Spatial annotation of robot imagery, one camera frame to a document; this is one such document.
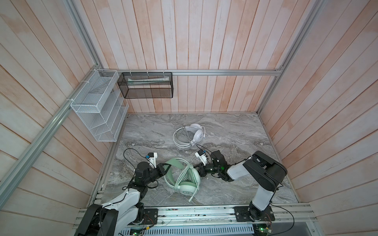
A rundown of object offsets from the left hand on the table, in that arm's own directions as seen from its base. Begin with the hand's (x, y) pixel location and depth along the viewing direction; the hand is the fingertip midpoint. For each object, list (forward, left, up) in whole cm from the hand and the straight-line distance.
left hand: (172, 166), depth 84 cm
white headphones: (+22, -10, 0) cm, 24 cm away
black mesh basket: (+55, +21, +18) cm, 61 cm away
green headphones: (-5, -6, -3) cm, 8 cm away
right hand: (0, -12, -5) cm, 13 cm away
